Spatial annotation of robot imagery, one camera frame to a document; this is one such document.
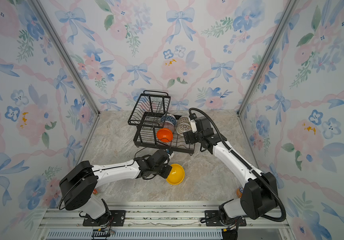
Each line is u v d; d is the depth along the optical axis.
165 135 1.00
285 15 0.72
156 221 0.74
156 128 0.82
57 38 0.80
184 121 1.10
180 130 1.06
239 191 0.77
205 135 0.62
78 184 0.46
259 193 0.41
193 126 0.75
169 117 1.10
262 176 0.43
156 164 0.66
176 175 0.82
